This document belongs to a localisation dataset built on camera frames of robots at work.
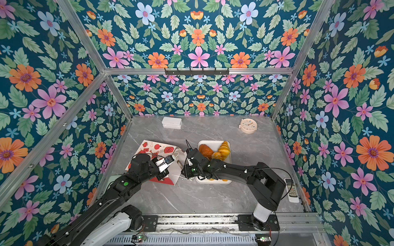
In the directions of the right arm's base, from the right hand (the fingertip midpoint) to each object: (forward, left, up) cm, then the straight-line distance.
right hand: (181, 171), depth 82 cm
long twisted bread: (+15, -24, -5) cm, 29 cm away
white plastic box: (+40, +12, -4) cm, 41 cm away
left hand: (+2, +3, +10) cm, 11 cm away
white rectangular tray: (+22, -19, -8) cm, 30 cm away
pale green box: (0, +42, -8) cm, 43 cm away
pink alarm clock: (+38, -44, -6) cm, 59 cm away
